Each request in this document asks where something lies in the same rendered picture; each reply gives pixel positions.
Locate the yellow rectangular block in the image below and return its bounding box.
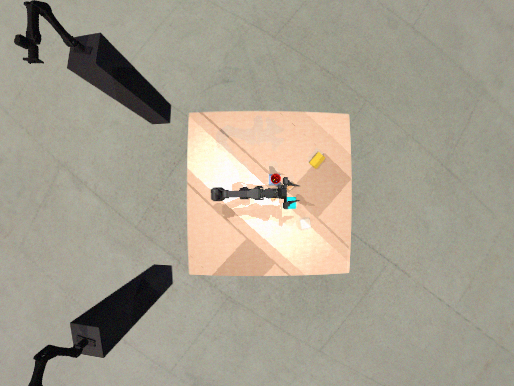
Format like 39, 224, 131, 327
309, 152, 325, 169

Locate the red cup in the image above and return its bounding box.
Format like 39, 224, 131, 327
271, 173, 281, 184

